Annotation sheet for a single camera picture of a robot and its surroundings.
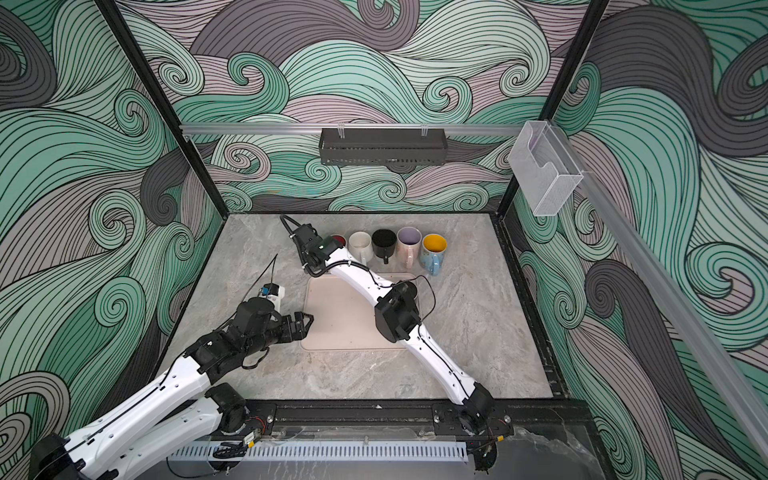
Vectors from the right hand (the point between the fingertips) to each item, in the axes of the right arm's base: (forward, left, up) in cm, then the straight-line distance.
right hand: (315, 258), depth 98 cm
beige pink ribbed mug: (+4, -31, +2) cm, 31 cm away
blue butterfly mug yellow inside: (+1, -39, +3) cm, 39 cm away
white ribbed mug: (+8, -14, -4) cm, 17 cm away
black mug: (-25, -27, +23) cm, 44 cm away
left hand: (-24, -1, +5) cm, 24 cm away
